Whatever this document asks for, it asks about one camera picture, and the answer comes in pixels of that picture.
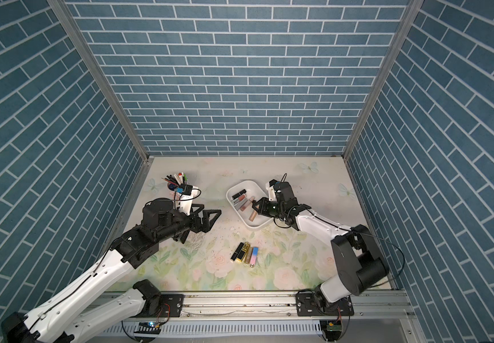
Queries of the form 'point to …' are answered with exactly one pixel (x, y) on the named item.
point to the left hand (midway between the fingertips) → (217, 211)
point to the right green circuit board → (331, 326)
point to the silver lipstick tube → (238, 204)
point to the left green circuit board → (148, 327)
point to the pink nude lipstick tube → (244, 208)
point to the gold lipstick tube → (248, 255)
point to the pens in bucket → (175, 181)
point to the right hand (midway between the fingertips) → (255, 206)
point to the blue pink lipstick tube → (255, 250)
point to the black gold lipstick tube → (243, 251)
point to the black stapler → (201, 207)
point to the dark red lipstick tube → (235, 196)
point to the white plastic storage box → (253, 189)
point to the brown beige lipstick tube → (253, 215)
